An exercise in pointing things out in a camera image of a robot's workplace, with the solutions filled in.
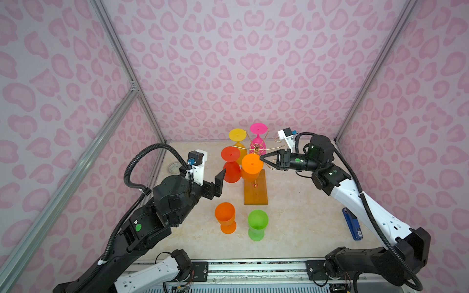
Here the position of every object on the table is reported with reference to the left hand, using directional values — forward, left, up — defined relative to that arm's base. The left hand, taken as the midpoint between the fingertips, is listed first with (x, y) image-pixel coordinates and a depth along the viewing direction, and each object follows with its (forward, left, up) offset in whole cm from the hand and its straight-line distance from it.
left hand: (213, 163), depth 57 cm
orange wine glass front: (+3, -13, -6) cm, 14 cm away
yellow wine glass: (+21, -8, -8) cm, 24 cm away
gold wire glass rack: (+15, -15, -10) cm, 24 cm away
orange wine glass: (-4, -1, -30) cm, 30 cm away
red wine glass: (+9, -5, -18) cm, 21 cm away
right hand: (+4, -16, -3) cm, 17 cm away
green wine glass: (-7, -15, -33) cm, 37 cm away
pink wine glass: (+25, -17, -8) cm, 31 cm away
